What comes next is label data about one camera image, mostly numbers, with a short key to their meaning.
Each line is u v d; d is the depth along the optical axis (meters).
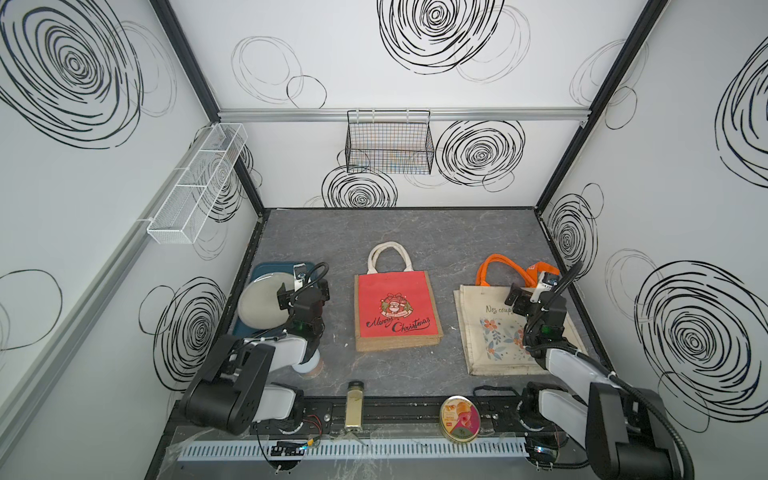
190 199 0.76
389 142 1.24
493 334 0.87
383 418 0.75
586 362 0.54
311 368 0.77
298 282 0.75
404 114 0.91
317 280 0.90
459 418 0.71
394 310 0.89
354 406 0.72
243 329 0.89
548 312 0.66
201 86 0.83
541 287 0.78
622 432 0.41
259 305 0.96
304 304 0.67
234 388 0.42
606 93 0.87
